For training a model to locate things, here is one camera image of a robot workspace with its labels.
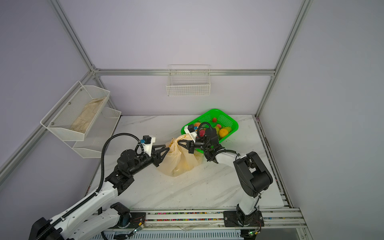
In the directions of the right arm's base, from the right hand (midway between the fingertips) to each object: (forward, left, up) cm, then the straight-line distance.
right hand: (176, 143), depth 78 cm
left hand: (-4, +4, +2) cm, 6 cm away
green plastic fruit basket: (+31, -30, -19) cm, 48 cm away
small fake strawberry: (+36, -24, -19) cm, 47 cm away
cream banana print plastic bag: (-8, -1, -5) cm, 9 cm away
